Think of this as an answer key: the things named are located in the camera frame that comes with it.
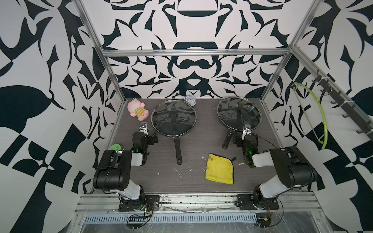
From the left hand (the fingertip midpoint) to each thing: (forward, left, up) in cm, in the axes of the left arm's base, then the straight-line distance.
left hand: (145, 129), depth 94 cm
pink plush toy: (+18, +9, 0) cm, 20 cm away
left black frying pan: (0, -18, +10) cm, 21 cm away
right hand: (-3, -63, -1) cm, 64 cm away
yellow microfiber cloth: (-25, -44, -6) cm, 51 cm away
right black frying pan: (-4, -54, 0) cm, 54 cm away
